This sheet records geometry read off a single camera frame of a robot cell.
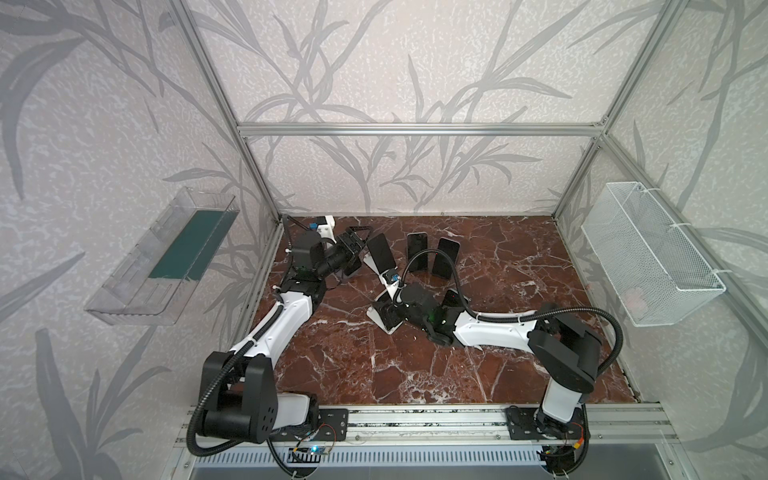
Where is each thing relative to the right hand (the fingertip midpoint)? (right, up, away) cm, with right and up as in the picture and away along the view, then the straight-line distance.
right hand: (383, 286), depth 85 cm
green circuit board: (-15, -37, -14) cm, 42 cm away
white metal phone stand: (-6, +6, +15) cm, 17 cm away
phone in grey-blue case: (+10, +13, +15) cm, 22 cm away
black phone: (-1, +9, +12) cm, 15 cm away
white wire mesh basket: (+60, +7, -22) cm, 64 cm away
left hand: (-2, +16, -7) cm, 18 cm away
